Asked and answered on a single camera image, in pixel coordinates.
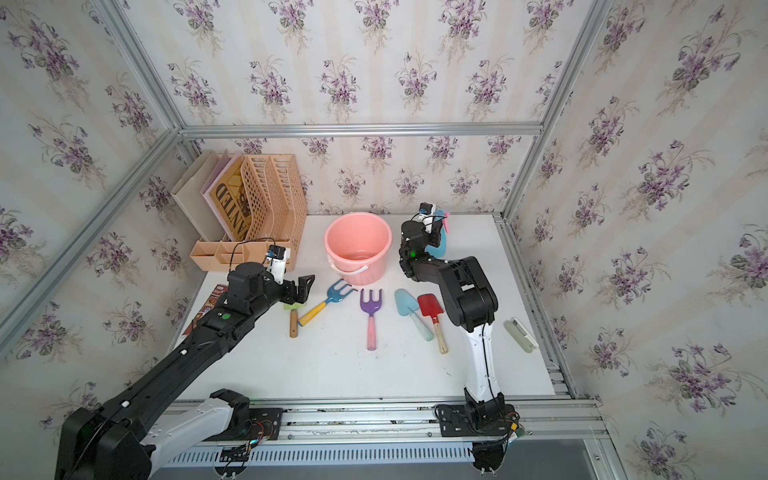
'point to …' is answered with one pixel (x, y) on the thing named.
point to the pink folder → (223, 163)
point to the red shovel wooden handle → (430, 307)
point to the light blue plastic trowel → (406, 304)
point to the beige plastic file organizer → (276, 215)
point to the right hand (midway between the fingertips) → (441, 220)
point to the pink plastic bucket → (358, 245)
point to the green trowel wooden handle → (293, 321)
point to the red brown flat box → (216, 298)
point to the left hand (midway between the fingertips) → (302, 274)
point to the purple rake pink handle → (371, 306)
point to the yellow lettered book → (231, 198)
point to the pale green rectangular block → (517, 331)
